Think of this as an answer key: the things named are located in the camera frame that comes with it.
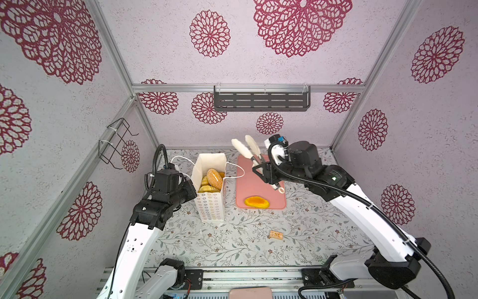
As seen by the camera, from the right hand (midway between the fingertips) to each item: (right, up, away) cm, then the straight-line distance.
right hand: (261, 163), depth 64 cm
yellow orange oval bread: (+2, -19, +28) cm, 34 cm away
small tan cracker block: (+9, -33, +21) cm, 40 cm away
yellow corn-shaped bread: (-23, -8, +22) cm, 33 cm away
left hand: (-26, -10, +9) cm, 29 cm away
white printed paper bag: (-19, -17, +12) cm, 28 cm away
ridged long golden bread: (-20, -10, +14) cm, 26 cm away
